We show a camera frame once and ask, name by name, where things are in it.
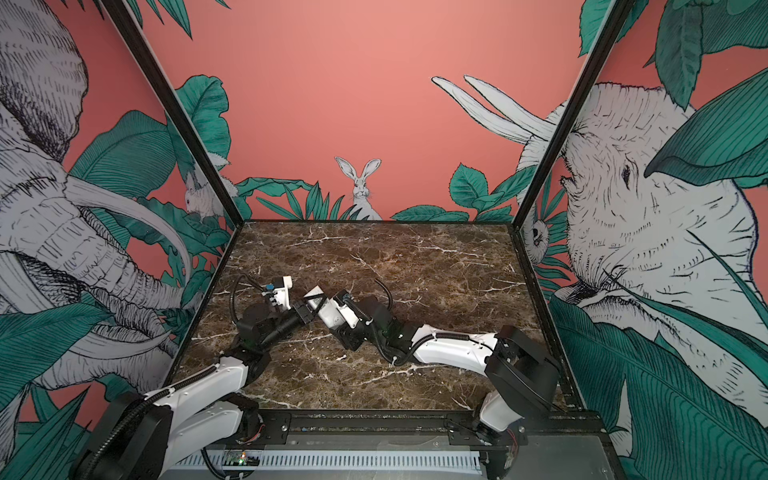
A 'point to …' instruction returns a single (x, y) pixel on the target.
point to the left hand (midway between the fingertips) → (326, 294)
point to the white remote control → (329, 309)
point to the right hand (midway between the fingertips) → (332, 323)
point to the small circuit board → (239, 459)
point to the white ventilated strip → (343, 462)
